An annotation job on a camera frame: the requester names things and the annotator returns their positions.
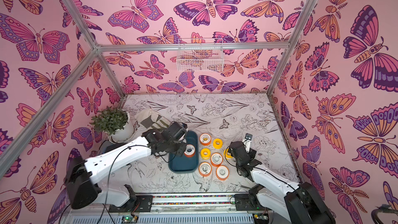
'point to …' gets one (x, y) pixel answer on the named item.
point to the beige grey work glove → (149, 118)
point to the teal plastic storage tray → (184, 164)
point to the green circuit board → (129, 219)
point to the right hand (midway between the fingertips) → (237, 145)
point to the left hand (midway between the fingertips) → (184, 146)
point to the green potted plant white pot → (115, 122)
